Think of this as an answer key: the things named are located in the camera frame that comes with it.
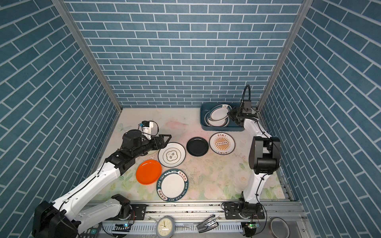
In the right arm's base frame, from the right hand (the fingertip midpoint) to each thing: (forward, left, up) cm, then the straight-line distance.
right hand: (227, 110), depth 97 cm
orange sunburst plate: (-16, +2, -16) cm, 22 cm away
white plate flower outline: (-27, +33, -16) cm, 46 cm away
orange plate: (-38, +47, -17) cm, 63 cm away
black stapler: (-62, +10, -15) cm, 64 cm away
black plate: (-18, +19, -18) cm, 31 cm away
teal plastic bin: (+13, +16, -12) cm, 24 cm away
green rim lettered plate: (-45, +31, -17) cm, 57 cm away
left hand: (-28, +34, +6) cm, 44 cm away
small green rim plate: (0, +6, -14) cm, 15 cm away
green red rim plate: (+6, +4, -9) cm, 12 cm away
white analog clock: (-65, +29, -12) cm, 72 cm away
